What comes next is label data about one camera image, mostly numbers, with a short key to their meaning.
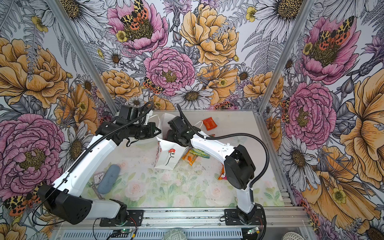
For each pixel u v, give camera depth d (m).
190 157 0.94
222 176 0.85
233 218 0.68
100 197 0.81
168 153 0.78
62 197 0.38
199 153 0.97
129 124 0.50
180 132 0.66
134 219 0.74
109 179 0.83
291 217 0.76
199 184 0.85
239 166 0.48
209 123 1.11
